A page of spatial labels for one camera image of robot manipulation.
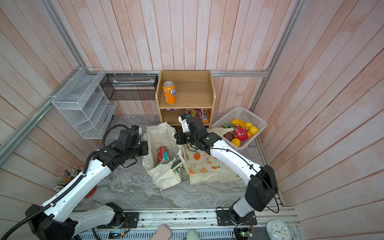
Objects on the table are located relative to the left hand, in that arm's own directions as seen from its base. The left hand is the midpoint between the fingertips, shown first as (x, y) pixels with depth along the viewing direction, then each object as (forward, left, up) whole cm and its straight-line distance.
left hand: (147, 148), depth 76 cm
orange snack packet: (+27, -32, -3) cm, 42 cm away
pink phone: (-35, -10, -19) cm, 41 cm away
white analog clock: (-33, -64, -18) cm, 74 cm away
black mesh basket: (+49, +20, +4) cm, 54 cm away
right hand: (+6, -13, +3) cm, 15 cm away
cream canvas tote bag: (+12, -6, -3) cm, 13 cm away
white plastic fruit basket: (+42, -62, -15) cm, 76 cm away
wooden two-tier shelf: (+34, -19, +10) cm, 41 cm away
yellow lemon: (+23, -66, -13) cm, 71 cm away
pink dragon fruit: (+20, -56, -12) cm, 61 cm away
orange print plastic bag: (-3, -30, -17) cm, 35 cm away
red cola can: (+4, -6, -14) cm, 16 cm away
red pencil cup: (-12, +41, -8) cm, 43 cm away
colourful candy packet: (+28, -26, -1) cm, 38 cm away
